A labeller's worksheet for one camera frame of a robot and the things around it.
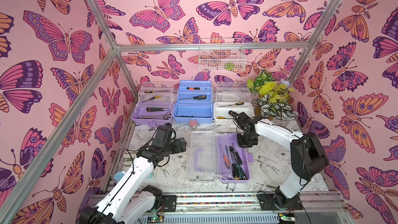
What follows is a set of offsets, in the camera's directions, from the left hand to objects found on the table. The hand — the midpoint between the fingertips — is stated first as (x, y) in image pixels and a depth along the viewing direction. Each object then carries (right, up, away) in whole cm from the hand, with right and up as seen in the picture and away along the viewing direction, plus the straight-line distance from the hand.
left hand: (181, 142), depth 81 cm
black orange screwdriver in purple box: (-22, +17, +29) cm, 40 cm away
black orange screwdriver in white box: (+32, +14, +25) cm, 43 cm away
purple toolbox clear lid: (+12, -11, +11) cm, 19 cm away
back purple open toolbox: (-25, +22, +35) cm, 48 cm away
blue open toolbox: (+6, +21, +21) cm, 30 cm away
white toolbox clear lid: (+33, +28, +31) cm, 53 cm away
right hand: (+34, -3, +8) cm, 35 cm away
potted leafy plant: (+49, +21, +2) cm, 53 cm away
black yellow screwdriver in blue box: (+10, +26, +25) cm, 37 cm away
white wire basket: (+23, +51, +14) cm, 57 cm away
